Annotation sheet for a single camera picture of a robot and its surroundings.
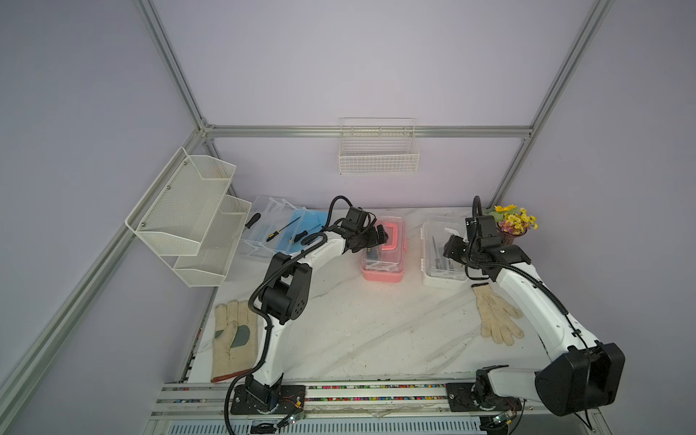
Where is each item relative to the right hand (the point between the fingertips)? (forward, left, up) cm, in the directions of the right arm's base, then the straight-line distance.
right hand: (455, 252), depth 83 cm
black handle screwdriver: (+23, +69, -6) cm, 73 cm away
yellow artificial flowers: (+8, -19, +6) cm, 22 cm away
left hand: (+12, +23, -9) cm, 27 cm away
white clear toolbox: (+1, +2, -12) cm, 12 cm away
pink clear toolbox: (+3, +21, -9) cm, 23 cm away
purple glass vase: (+7, -20, -2) cm, 21 cm away
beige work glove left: (-19, +70, -18) cm, 75 cm away
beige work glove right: (-13, -15, -18) cm, 27 cm away
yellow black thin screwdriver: (+16, +63, -8) cm, 65 cm away
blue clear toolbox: (+24, +63, -12) cm, 69 cm away
